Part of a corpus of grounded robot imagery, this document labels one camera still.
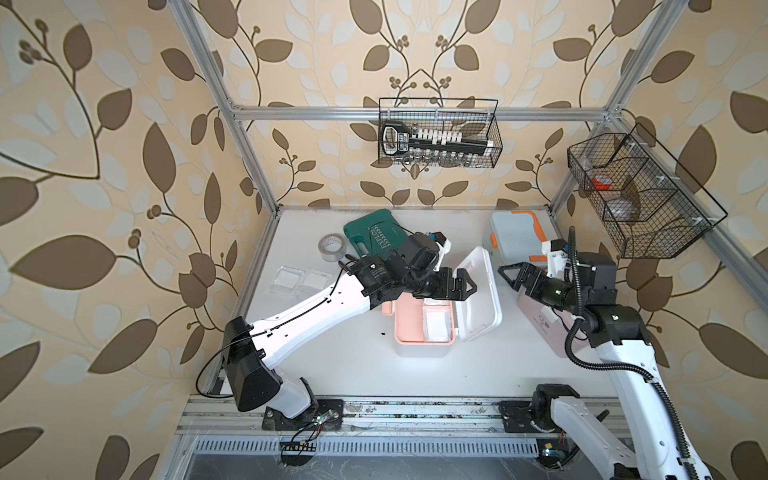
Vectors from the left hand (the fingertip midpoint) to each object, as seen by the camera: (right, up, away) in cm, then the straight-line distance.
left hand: (459, 283), depth 67 cm
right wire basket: (+49, +20, +9) cm, 54 cm away
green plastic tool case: (-22, +12, +39) cm, 46 cm away
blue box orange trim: (+23, +10, +24) cm, 35 cm away
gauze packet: (-3, -12, +12) cm, 17 cm away
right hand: (+14, +1, +5) cm, 15 cm away
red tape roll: (+42, +25, +14) cm, 51 cm away
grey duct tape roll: (-38, +7, +41) cm, 56 cm away
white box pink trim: (+8, -10, +11) cm, 17 cm away
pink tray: (-11, -13, +13) cm, 21 cm away
